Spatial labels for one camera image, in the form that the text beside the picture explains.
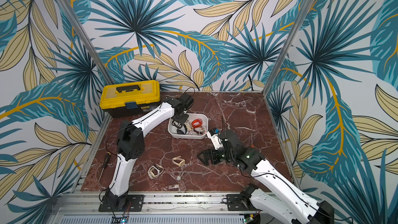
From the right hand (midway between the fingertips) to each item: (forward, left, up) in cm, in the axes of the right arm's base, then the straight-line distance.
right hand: (205, 153), depth 73 cm
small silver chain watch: (-6, +14, -15) cm, 21 cm away
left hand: (+24, +14, -7) cm, 29 cm away
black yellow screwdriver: (+6, +53, -13) cm, 56 cm away
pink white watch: (+20, +2, -13) cm, 24 cm away
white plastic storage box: (+18, +8, -13) cm, 23 cm away
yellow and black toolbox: (+34, +46, +1) cm, 57 cm away
